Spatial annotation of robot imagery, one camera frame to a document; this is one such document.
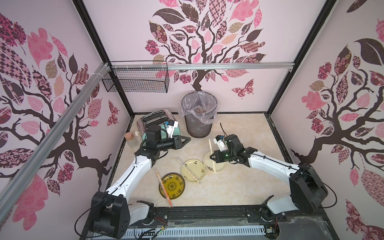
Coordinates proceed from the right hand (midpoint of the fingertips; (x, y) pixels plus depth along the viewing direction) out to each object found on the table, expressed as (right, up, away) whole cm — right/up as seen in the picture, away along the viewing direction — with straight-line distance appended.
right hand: (211, 155), depth 84 cm
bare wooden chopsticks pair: (+1, -5, -2) cm, 6 cm away
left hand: (-12, +9, -8) cm, 17 cm away
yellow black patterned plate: (-21, -17, 0) cm, 27 cm away
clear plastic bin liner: (-5, +32, +20) cm, 38 cm away
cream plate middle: (-8, -9, +6) cm, 13 cm away
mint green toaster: (-33, +22, +9) cm, 40 cm away
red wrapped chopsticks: (-27, -18, -3) cm, 32 cm away
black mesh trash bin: (-9, +15, +14) cm, 22 cm away
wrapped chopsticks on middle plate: (-12, -10, +4) cm, 16 cm away
